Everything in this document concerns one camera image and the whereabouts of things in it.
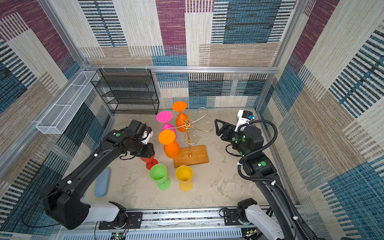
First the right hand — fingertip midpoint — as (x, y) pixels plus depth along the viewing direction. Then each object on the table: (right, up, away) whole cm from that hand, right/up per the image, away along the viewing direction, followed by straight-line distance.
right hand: (219, 125), depth 67 cm
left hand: (-32, -13, +10) cm, 36 cm away
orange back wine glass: (-17, +3, +13) cm, 22 cm away
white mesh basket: (-76, +4, +5) cm, 76 cm away
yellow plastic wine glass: (-16, -26, +12) cm, 33 cm away
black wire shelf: (-59, +24, +44) cm, 78 cm away
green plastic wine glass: (-29, -25, +11) cm, 40 cm away
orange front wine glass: (-22, -11, +7) cm, 26 cm away
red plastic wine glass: (-37, -22, +23) cm, 49 cm away
